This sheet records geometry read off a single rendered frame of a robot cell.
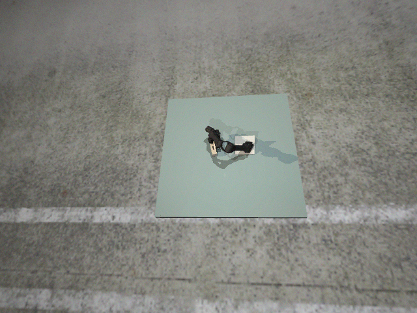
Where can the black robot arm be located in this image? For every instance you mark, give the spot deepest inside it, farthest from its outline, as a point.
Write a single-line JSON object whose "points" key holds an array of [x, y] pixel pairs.
{"points": [[230, 147]]}

